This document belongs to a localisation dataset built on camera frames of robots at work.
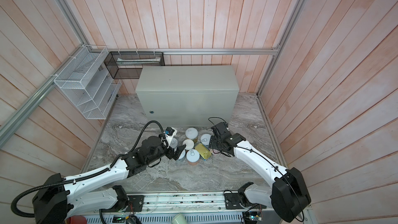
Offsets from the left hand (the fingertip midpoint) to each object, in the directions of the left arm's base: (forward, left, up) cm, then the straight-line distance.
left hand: (178, 143), depth 78 cm
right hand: (+4, -20, -6) cm, 21 cm away
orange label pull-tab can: (-3, -7, -9) cm, 12 cm away
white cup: (-31, -2, -6) cm, 32 cm away
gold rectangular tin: (0, -14, -11) cm, 17 cm away
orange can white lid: (+10, -7, -7) cm, 14 cm away
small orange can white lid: (+3, -6, -7) cm, 10 cm away
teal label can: (+7, -15, -10) cm, 19 cm away
